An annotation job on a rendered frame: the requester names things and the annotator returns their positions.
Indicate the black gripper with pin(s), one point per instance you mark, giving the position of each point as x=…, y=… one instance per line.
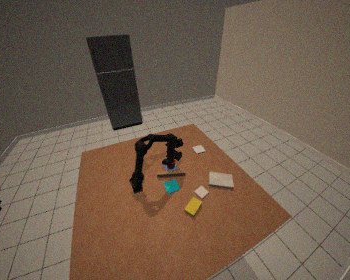
x=169, y=160

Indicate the dark red cup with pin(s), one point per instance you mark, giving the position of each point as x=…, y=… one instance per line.
x=172, y=165

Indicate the brown wooden bar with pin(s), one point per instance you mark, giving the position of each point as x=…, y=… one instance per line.
x=171, y=174

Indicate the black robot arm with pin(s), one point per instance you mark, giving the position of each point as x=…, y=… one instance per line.
x=141, y=149

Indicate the beige flat square block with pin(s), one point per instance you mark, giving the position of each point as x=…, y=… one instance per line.
x=220, y=180

